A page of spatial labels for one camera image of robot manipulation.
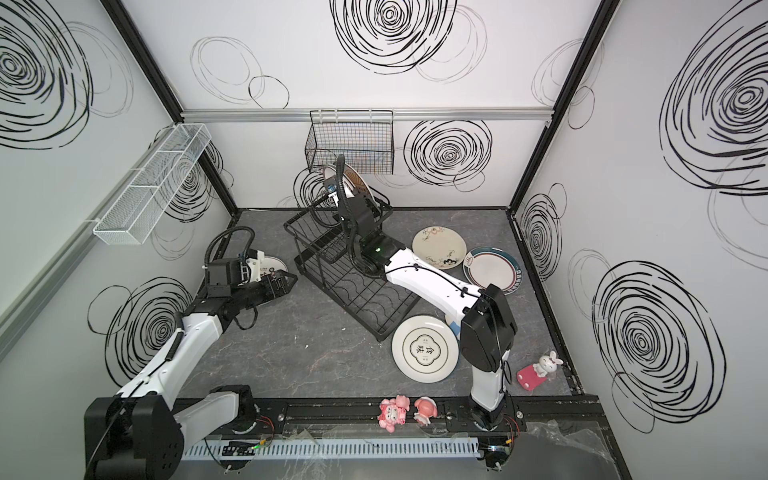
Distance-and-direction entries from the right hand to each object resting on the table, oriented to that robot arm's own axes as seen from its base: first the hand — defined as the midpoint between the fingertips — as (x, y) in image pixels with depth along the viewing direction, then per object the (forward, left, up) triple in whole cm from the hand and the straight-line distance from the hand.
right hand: (357, 186), depth 76 cm
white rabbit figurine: (-34, -49, -29) cm, 67 cm away
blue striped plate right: (-22, -28, -36) cm, 51 cm away
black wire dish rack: (-15, -4, -36) cm, 39 cm away
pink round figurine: (-44, -18, -34) cm, 58 cm away
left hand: (-15, +20, -22) cm, 34 cm away
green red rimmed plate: (0, -44, -36) cm, 57 cm away
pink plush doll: (-45, -10, -33) cm, 57 cm away
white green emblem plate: (-29, -19, -36) cm, 50 cm away
